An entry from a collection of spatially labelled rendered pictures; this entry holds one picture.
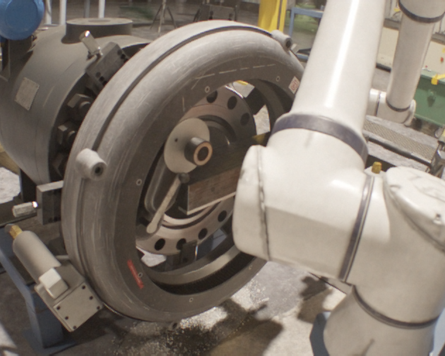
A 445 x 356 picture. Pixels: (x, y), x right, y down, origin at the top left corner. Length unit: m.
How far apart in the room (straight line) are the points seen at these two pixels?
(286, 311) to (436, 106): 2.94
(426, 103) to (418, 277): 3.69
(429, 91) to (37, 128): 3.56
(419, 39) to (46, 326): 1.30
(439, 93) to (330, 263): 3.66
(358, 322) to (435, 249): 0.17
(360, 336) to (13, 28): 1.21
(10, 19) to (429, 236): 1.23
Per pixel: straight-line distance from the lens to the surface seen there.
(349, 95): 0.68
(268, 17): 4.62
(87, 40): 0.84
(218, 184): 0.95
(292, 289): 1.75
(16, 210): 0.88
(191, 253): 1.23
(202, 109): 1.05
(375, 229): 0.56
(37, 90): 1.26
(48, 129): 1.14
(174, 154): 0.85
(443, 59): 6.81
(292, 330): 1.58
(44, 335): 1.41
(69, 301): 0.92
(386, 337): 0.64
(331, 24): 0.79
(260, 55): 0.95
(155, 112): 0.79
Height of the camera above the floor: 1.07
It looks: 26 degrees down
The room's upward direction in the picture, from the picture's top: 6 degrees clockwise
